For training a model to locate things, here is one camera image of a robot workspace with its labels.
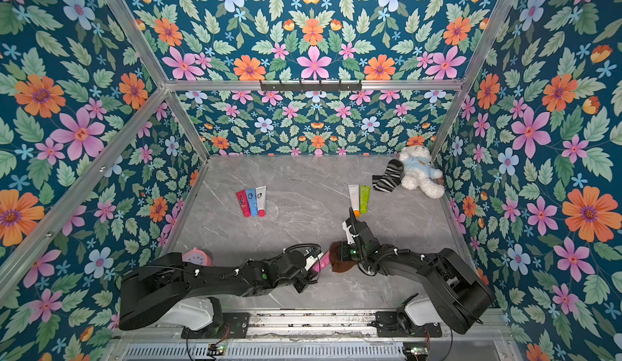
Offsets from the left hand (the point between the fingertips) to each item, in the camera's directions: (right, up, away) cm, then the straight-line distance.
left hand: (319, 272), depth 82 cm
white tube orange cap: (+14, +25, +22) cm, 37 cm away
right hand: (+7, +7, +6) cm, 12 cm away
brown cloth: (+7, +2, +2) cm, 7 cm away
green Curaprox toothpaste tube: (+19, +24, +22) cm, 38 cm away
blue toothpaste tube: (-30, +24, +21) cm, 44 cm away
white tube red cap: (-27, +26, +22) cm, 43 cm away
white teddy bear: (+43, +35, +21) cm, 59 cm away
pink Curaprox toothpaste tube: (+1, +3, +1) cm, 3 cm away
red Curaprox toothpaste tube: (-33, +22, +19) cm, 44 cm away
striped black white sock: (+32, +33, +26) cm, 52 cm away
